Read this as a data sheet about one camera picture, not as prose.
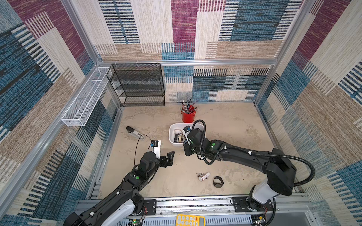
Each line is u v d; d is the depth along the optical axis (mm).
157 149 718
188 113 1051
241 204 740
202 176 813
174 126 1004
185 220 690
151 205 745
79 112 714
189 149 729
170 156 738
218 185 789
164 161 718
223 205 757
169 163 728
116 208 512
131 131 996
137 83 1082
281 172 434
